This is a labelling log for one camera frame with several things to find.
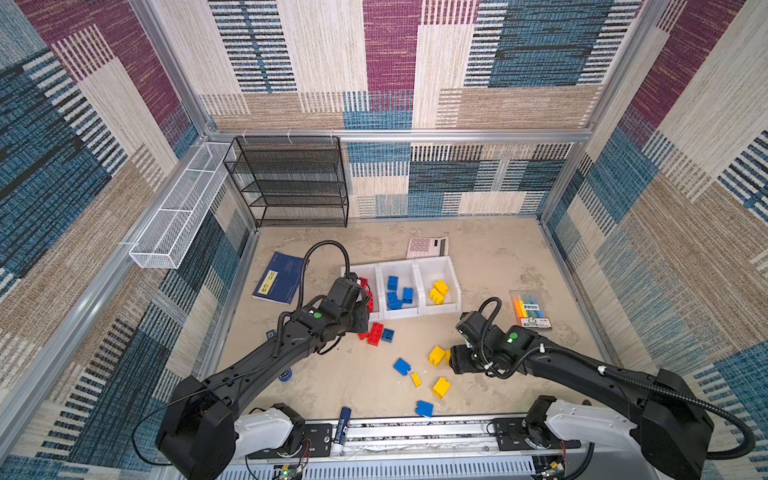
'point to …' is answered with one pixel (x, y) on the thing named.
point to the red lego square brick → (363, 336)
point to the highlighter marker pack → (529, 311)
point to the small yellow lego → (416, 379)
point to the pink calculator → (419, 246)
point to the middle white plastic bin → (399, 289)
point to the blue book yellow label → (279, 280)
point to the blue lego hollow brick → (387, 335)
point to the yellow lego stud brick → (436, 356)
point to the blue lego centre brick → (402, 366)
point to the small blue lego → (392, 283)
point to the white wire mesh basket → (162, 241)
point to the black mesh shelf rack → (291, 181)
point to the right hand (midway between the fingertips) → (463, 367)
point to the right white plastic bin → (428, 272)
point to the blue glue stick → (345, 416)
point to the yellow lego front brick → (441, 387)
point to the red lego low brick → (370, 302)
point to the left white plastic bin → (371, 273)
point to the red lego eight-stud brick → (375, 334)
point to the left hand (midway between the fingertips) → (363, 311)
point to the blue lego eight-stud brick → (393, 301)
